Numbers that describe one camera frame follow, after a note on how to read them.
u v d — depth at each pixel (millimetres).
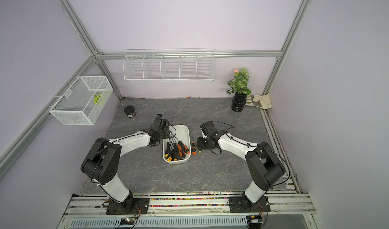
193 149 909
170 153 872
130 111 1078
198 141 806
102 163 496
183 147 913
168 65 1002
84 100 845
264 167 452
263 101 1192
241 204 734
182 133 990
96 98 807
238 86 918
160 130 755
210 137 682
